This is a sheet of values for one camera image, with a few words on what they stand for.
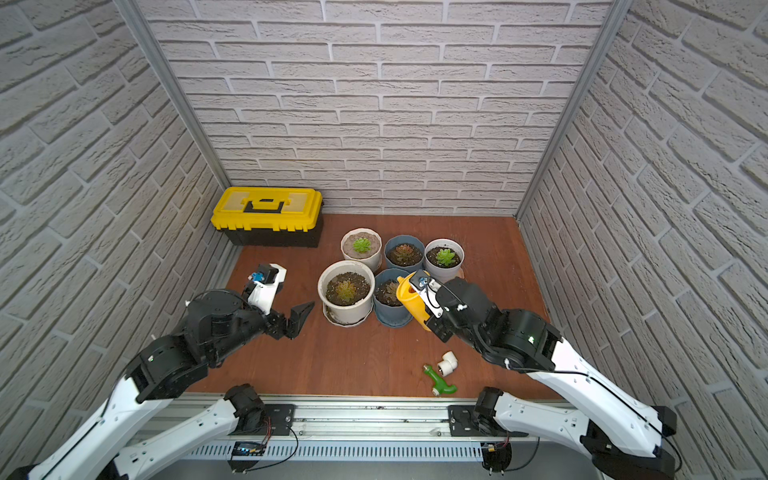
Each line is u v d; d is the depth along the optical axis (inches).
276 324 21.5
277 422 29.1
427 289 19.6
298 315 21.6
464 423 28.9
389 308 32.5
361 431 28.9
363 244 37.3
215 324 17.2
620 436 15.1
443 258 37.3
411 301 25.3
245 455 28.3
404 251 38.2
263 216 38.5
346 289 33.6
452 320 18.1
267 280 20.3
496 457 27.4
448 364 31.9
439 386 31.0
